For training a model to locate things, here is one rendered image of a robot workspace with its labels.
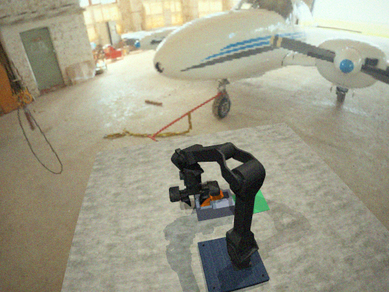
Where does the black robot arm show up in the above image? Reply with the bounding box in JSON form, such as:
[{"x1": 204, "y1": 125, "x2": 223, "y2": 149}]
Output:
[{"x1": 171, "y1": 142, "x2": 266, "y2": 271}]

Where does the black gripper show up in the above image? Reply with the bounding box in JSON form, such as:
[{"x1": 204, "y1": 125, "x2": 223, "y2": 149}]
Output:
[{"x1": 169, "y1": 179, "x2": 220, "y2": 207}]

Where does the orange l-shaped part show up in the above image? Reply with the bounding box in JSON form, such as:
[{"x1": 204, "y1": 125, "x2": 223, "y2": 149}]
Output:
[{"x1": 201, "y1": 190, "x2": 224, "y2": 207}]

